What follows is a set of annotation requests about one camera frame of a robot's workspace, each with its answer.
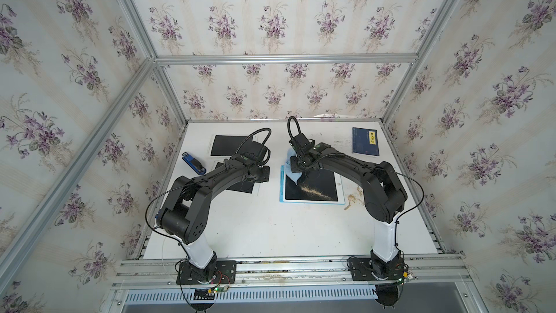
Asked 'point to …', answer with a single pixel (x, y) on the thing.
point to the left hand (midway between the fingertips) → (264, 177)
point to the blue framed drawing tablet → (323, 188)
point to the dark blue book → (365, 140)
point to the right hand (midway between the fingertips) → (298, 166)
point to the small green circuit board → (208, 294)
